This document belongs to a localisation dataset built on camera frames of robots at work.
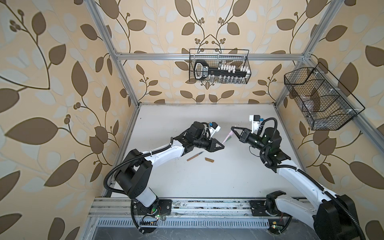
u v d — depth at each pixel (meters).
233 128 0.75
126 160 0.43
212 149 0.70
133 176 0.44
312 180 0.47
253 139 0.68
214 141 0.71
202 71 0.84
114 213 0.74
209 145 0.71
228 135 0.75
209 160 0.91
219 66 0.81
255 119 0.69
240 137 0.69
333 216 0.40
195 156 0.93
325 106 0.73
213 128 0.73
